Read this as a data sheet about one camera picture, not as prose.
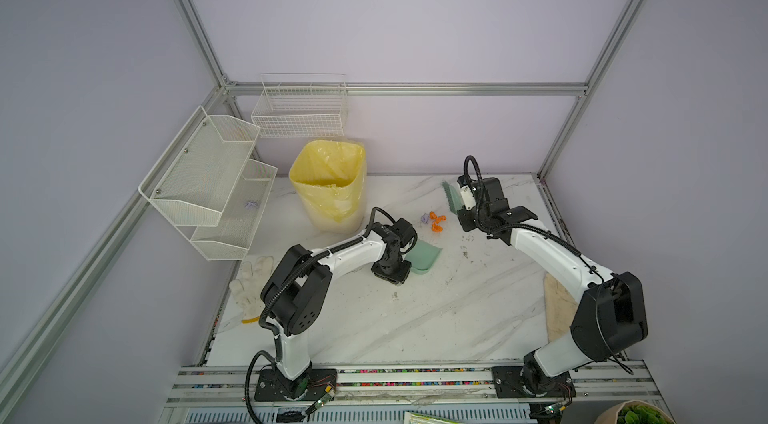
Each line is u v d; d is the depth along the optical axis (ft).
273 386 2.40
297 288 1.64
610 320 1.43
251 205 3.05
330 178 3.42
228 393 2.41
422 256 3.21
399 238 2.23
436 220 3.51
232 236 2.92
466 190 2.55
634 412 2.04
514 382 2.41
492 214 2.13
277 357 1.91
